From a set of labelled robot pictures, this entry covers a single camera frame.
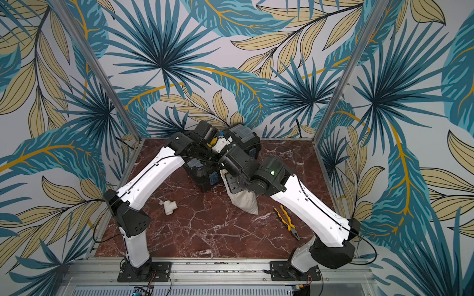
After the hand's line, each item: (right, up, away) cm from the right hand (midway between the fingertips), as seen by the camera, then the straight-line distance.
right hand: (225, 187), depth 62 cm
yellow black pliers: (+29, -22, +23) cm, 43 cm away
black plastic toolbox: (-10, +1, +24) cm, 26 cm away
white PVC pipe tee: (-28, -14, +26) cm, 41 cm away
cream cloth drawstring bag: (+7, -8, +18) cm, 21 cm away
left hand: (+1, +6, +11) cm, 13 cm away
